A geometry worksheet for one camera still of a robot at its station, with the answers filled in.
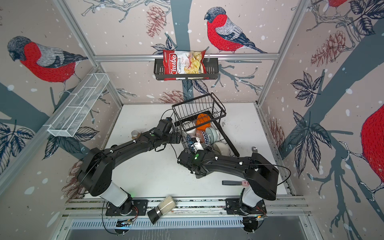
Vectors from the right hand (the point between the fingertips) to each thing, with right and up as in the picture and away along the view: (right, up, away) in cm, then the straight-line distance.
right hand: (208, 152), depth 81 cm
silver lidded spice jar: (-45, +9, +9) cm, 47 cm away
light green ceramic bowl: (+4, +9, +9) cm, 13 cm away
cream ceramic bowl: (+8, +2, +3) cm, 9 cm away
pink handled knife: (+20, -16, -1) cm, 26 cm away
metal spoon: (+31, -1, +12) cm, 33 cm away
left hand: (-19, +8, +8) cm, 22 cm away
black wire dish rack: (-12, +22, +7) cm, 27 cm away
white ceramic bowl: (-9, +9, +17) cm, 22 cm away
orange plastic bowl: (-2, +19, +28) cm, 34 cm away
